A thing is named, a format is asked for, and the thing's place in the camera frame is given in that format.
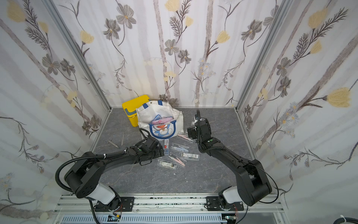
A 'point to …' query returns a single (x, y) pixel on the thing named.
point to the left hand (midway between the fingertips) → (161, 151)
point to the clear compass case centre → (180, 147)
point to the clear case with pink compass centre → (177, 159)
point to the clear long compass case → (189, 157)
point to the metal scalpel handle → (122, 138)
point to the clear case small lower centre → (167, 164)
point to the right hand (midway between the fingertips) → (199, 124)
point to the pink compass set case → (158, 120)
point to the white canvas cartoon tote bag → (162, 131)
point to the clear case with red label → (166, 145)
